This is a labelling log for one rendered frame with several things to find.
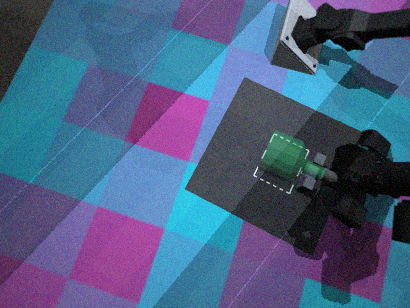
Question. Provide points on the green glass bottle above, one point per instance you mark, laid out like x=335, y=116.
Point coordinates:
x=285, y=157

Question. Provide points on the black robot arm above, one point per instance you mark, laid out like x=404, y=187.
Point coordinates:
x=351, y=29

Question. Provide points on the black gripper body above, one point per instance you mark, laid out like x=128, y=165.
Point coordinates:
x=348, y=208

